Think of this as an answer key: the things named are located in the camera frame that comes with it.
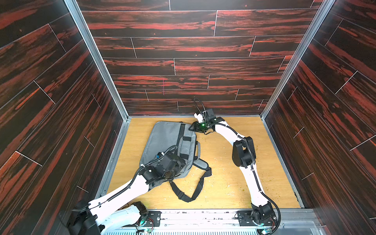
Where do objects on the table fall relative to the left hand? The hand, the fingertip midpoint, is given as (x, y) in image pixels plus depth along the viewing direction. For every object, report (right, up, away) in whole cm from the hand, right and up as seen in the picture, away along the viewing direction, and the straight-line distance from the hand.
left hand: (184, 166), depth 79 cm
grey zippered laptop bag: (-19, +15, +23) cm, 33 cm away
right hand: (+6, +21, +26) cm, 34 cm away
